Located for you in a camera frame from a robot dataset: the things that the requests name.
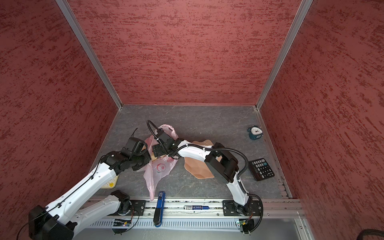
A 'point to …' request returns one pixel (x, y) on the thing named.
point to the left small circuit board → (120, 223)
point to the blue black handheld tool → (158, 213)
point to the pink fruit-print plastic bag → (160, 166)
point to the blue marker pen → (195, 207)
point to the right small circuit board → (246, 225)
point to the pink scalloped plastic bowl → (199, 169)
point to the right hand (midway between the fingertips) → (159, 151)
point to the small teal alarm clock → (255, 132)
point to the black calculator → (260, 169)
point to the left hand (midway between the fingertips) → (151, 161)
